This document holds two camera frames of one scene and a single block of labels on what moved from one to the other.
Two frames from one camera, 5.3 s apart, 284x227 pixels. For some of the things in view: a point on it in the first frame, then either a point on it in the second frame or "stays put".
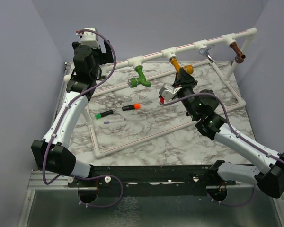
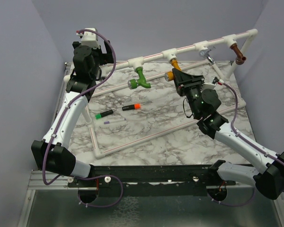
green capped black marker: [99, 116] stays put
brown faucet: [240, 57] stays put
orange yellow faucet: [188, 68] → [169, 76]
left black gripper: [105, 57] stays put
